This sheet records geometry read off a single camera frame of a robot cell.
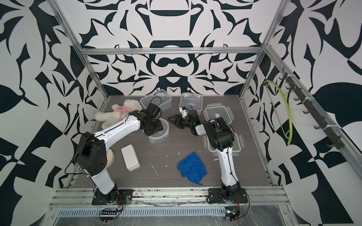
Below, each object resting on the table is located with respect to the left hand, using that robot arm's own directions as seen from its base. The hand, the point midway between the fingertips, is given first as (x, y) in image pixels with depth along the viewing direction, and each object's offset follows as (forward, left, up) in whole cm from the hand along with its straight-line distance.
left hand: (159, 127), depth 89 cm
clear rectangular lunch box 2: (+6, -3, +19) cm, 20 cm away
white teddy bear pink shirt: (+14, +28, -1) cm, 32 cm away
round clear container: (-4, -2, -3) cm, 6 cm away
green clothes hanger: (-20, -64, +16) cm, 68 cm away
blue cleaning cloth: (-23, -19, -8) cm, 31 cm away
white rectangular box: (-17, +17, -6) cm, 24 cm away
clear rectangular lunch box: (+32, -23, -12) cm, 41 cm away
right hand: (+8, -6, -3) cm, 11 cm away
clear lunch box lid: (+21, -42, -11) cm, 48 cm away
